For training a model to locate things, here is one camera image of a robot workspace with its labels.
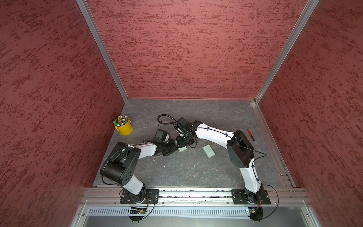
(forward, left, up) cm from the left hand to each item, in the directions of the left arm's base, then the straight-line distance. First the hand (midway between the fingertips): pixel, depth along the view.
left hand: (178, 150), depth 91 cm
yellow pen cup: (+12, +37, +6) cm, 39 cm away
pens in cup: (+13, +37, +15) cm, 42 cm away
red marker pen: (+13, -52, -1) cm, 54 cm away
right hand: (+1, -2, +3) cm, 4 cm away
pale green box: (-2, -3, +6) cm, 7 cm away
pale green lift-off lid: (-1, -20, +2) cm, 20 cm away
